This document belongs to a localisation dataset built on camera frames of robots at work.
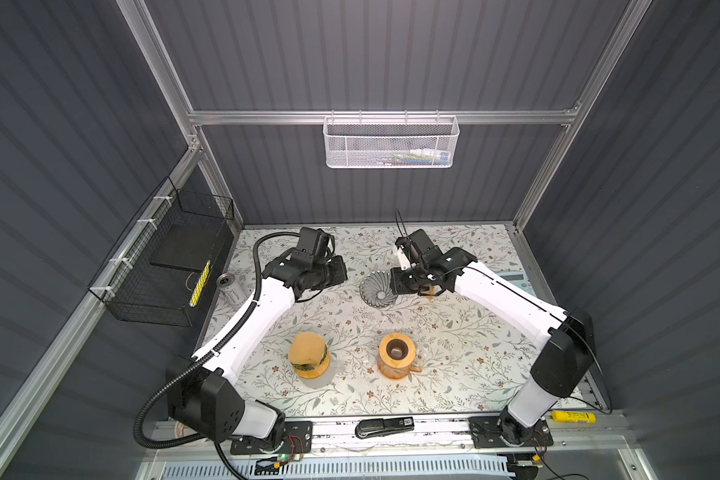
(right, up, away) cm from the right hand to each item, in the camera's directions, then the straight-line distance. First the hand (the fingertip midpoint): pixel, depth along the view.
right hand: (392, 287), depth 82 cm
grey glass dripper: (-4, -1, +4) cm, 6 cm away
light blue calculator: (+46, 0, +20) cm, 50 cm away
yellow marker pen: (-47, +2, -11) cm, 48 cm away
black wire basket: (-58, +4, -9) cm, 59 cm away
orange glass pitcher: (0, -25, +3) cm, 25 cm away
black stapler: (-7, -32, -11) cm, 35 cm away
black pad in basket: (-54, +11, -6) cm, 55 cm away
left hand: (-12, +4, -2) cm, 13 cm away
